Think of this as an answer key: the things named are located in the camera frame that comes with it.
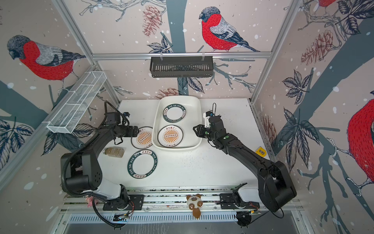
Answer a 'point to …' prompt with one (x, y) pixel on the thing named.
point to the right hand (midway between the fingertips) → (195, 126)
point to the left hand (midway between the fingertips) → (133, 127)
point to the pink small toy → (89, 201)
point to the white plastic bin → (193, 105)
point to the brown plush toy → (195, 203)
